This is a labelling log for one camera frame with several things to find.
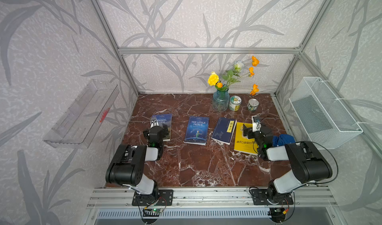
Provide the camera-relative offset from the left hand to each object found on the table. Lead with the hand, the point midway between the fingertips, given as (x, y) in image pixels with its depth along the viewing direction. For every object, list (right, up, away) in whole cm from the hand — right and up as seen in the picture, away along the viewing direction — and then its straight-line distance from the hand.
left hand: (155, 124), depth 93 cm
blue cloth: (+80, -9, -1) cm, 80 cm away
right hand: (+62, +1, +1) cm, 62 cm away
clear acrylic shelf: (-27, +3, -28) cm, 39 cm away
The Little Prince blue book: (+26, -5, +5) cm, 27 cm away
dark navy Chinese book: (+44, -5, +6) cm, 45 cm away
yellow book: (+54, -11, -2) cm, 56 cm away
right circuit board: (+67, -41, -21) cm, 81 cm away
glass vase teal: (+43, +16, +9) cm, 47 cm away
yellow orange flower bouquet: (+48, +30, +1) cm, 57 cm away
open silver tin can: (+67, +13, +15) cm, 70 cm away
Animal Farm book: (+4, +3, +10) cm, 11 cm away
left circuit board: (+5, -40, -22) cm, 46 cm away
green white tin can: (+53, +13, +12) cm, 56 cm away
